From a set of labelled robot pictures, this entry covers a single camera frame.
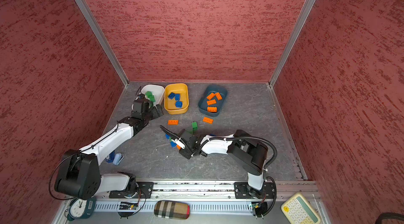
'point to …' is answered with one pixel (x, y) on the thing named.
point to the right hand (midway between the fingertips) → (184, 152)
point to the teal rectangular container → (208, 89)
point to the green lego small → (194, 125)
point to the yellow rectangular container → (169, 104)
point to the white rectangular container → (157, 91)
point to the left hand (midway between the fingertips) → (155, 112)
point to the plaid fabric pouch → (172, 209)
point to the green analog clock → (81, 209)
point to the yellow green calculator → (297, 210)
